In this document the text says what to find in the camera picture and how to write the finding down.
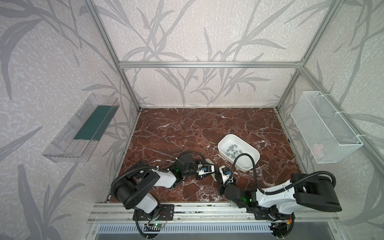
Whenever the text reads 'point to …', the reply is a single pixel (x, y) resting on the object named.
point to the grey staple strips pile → (232, 152)
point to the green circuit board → (158, 225)
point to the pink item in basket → (318, 150)
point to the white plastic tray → (244, 163)
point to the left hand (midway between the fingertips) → (214, 163)
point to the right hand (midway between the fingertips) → (214, 173)
